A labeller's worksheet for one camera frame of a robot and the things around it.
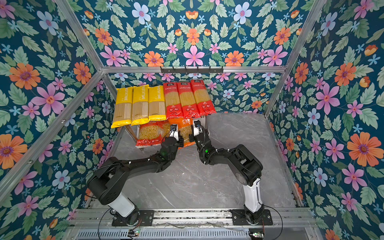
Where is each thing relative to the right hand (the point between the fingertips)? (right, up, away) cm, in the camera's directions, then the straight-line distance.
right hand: (193, 123), depth 90 cm
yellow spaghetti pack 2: (-26, +9, -15) cm, 31 cm away
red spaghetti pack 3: (+6, +12, -13) cm, 19 cm away
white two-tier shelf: (-35, -14, +3) cm, 38 cm away
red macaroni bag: (-27, -7, +6) cm, 28 cm away
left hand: (-7, -2, -4) cm, 8 cm away
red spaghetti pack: (-8, +8, -18) cm, 21 cm away
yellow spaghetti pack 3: (-18, +10, -13) cm, 25 cm away
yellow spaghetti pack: (-34, +7, -16) cm, 38 cm away
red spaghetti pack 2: (-1, +8, -16) cm, 18 cm away
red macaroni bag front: (-20, -3, +5) cm, 21 cm away
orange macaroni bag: (-5, -2, 0) cm, 6 cm away
